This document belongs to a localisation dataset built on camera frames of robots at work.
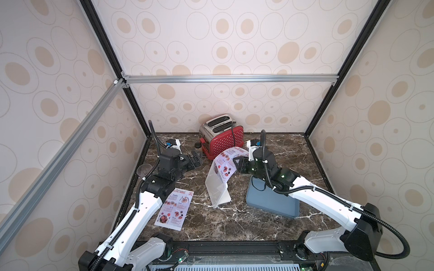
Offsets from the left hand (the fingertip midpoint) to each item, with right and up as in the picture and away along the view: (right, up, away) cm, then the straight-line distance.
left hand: (199, 153), depth 74 cm
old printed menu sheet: (-14, -31, +12) cm, 36 cm away
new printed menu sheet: (+11, -5, +4) cm, 12 cm away
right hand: (+19, -2, +3) cm, 19 cm away
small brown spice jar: (-5, +4, +29) cm, 30 cm away
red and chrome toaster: (+8, +12, +24) cm, 28 cm away
